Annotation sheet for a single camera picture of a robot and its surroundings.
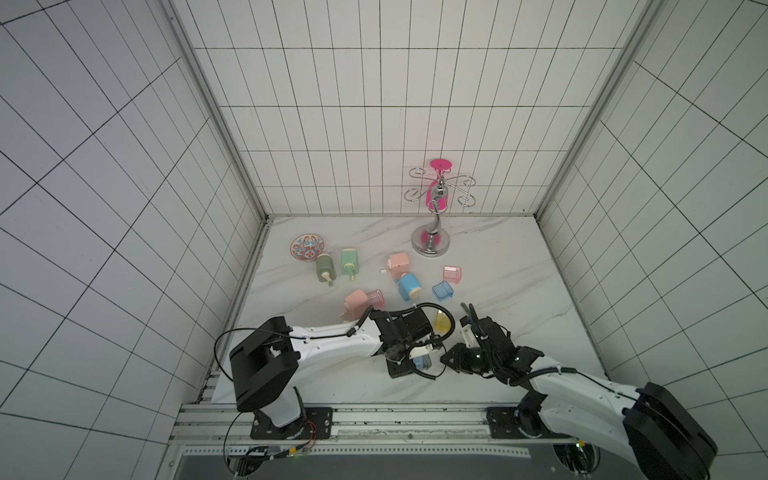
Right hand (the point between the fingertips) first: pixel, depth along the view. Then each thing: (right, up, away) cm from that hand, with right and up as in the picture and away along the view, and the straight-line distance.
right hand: (439, 353), depth 83 cm
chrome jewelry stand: (+1, +32, +27) cm, 42 cm away
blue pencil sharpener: (-8, +18, +9) cm, 21 cm away
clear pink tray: (+8, +21, +19) cm, 29 cm away
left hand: (-13, -1, -4) cm, 14 cm away
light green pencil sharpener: (-28, +25, +15) cm, 40 cm away
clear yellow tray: (-2, +14, -18) cm, 23 cm away
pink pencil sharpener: (-11, +24, +12) cm, 29 cm away
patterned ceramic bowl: (-45, +30, +24) cm, 59 cm away
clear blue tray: (+4, +15, +14) cm, 22 cm away
